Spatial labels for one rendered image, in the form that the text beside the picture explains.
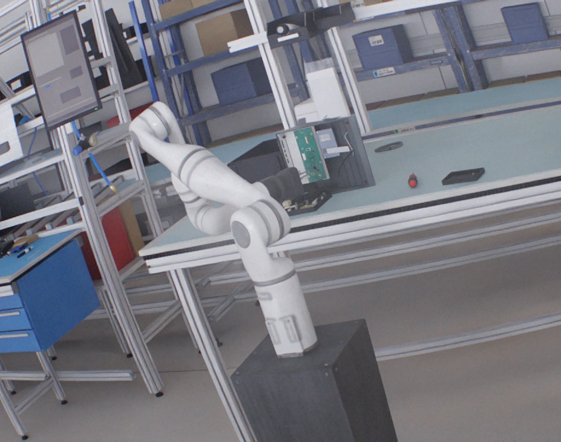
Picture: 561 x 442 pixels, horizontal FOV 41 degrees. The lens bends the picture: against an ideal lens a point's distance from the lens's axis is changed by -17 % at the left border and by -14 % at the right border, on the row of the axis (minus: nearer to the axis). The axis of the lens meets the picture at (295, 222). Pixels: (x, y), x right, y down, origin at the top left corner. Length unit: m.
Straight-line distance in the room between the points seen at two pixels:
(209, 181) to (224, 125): 5.38
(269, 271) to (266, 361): 0.21
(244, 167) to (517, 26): 3.51
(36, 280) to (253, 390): 1.92
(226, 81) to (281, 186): 4.39
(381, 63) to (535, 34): 1.31
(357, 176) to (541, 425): 1.12
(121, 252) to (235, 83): 2.69
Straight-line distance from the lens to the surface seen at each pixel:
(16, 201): 4.42
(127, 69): 4.89
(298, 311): 1.80
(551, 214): 3.92
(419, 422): 3.12
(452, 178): 2.29
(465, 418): 3.04
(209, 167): 1.86
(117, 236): 4.21
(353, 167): 2.48
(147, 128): 2.00
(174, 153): 1.91
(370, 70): 6.16
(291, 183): 2.30
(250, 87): 6.55
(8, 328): 3.64
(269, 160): 2.77
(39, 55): 3.50
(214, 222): 2.14
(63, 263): 3.76
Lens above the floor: 1.53
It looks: 13 degrees down
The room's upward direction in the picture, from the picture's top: 17 degrees counter-clockwise
